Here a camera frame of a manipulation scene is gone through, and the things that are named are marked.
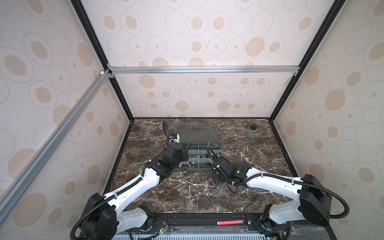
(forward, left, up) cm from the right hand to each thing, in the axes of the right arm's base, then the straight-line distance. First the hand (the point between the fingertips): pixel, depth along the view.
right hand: (215, 175), depth 84 cm
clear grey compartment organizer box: (+32, +10, -7) cm, 34 cm away
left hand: (+11, +14, +14) cm, 22 cm away
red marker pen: (-22, -8, -5) cm, 24 cm away
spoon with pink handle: (+11, -22, -5) cm, 25 cm away
